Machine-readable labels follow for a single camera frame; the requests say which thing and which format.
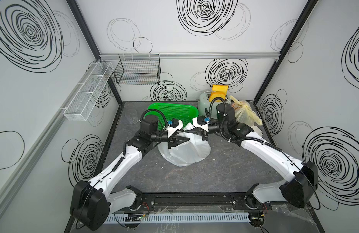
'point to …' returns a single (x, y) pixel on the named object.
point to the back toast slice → (219, 88)
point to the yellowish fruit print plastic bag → (244, 113)
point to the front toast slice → (214, 94)
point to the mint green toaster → (203, 102)
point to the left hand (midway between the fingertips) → (187, 136)
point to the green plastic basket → (186, 112)
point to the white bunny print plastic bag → (187, 152)
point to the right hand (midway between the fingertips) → (186, 129)
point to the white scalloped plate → (257, 130)
